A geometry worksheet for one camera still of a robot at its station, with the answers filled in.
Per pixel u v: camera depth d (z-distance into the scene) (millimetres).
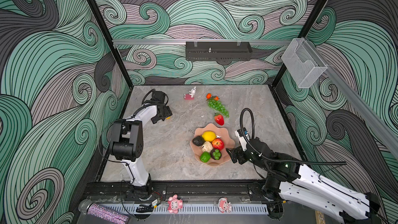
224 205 671
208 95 1127
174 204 671
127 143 488
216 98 1099
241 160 634
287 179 482
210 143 841
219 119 976
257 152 506
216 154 778
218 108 1029
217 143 832
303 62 781
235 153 631
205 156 778
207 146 811
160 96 772
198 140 815
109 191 757
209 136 879
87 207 659
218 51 978
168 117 879
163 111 838
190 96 1111
